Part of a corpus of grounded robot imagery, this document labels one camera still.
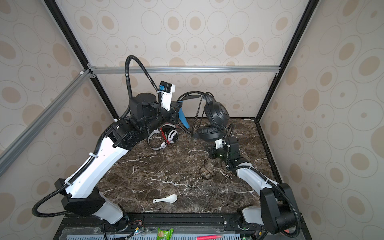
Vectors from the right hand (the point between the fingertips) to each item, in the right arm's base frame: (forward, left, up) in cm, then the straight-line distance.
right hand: (206, 146), depth 85 cm
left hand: (-3, +10, +35) cm, 36 cm away
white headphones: (+14, +23, -6) cm, 28 cm away
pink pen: (-41, 0, -14) cm, 43 cm away
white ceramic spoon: (-24, +20, -14) cm, 34 cm away
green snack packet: (-40, +21, -12) cm, 47 cm away
